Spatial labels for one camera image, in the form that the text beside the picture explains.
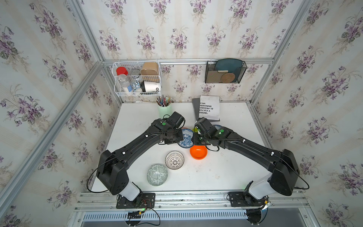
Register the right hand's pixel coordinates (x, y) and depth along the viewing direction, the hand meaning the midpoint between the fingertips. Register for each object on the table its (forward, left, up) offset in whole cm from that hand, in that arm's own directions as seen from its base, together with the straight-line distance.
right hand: (193, 140), depth 81 cm
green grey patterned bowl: (-16, +21, -13) cm, 29 cm away
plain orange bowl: (-2, -4, -13) cm, 14 cm away
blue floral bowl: (+16, -18, -8) cm, 25 cm away
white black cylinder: (+32, +28, +13) cm, 45 cm away
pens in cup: (+32, +21, 0) cm, 38 cm away
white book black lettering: (+33, -14, -7) cm, 37 cm away
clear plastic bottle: (+32, +45, +16) cm, 57 cm away
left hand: (-1, +6, 0) cm, 6 cm away
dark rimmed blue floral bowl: (-1, +4, -2) cm, 4 cm away
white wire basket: (+37, +38, +16) cm, 55 cm away
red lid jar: (+40, +48, +20) cm, 65 cm away
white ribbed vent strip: (-36, +15, -7) cm, 40 cm away
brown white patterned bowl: (-7, +11, -13) cm, 18 cm away
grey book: (+44, -4, -13) cm, 46 cm away
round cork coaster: (+43, -24, +13) cm, 51 cm away
